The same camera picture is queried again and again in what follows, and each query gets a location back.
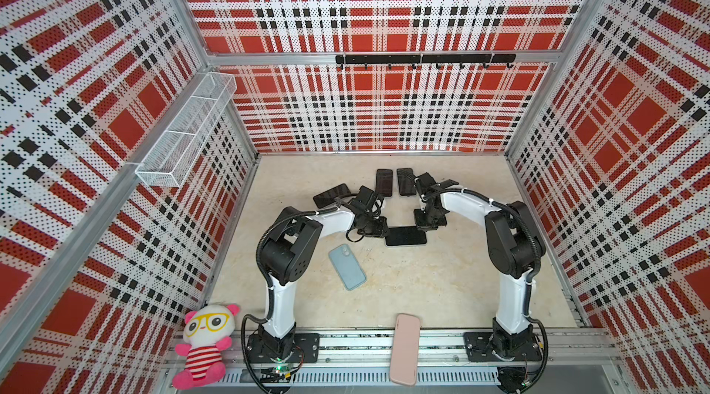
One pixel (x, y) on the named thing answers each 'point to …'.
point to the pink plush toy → (207, 333)
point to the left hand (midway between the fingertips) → (386, 236)
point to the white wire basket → (169, 158)
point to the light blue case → (347, 265)
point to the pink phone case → (405, 349)
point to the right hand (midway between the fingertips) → (423, 234)
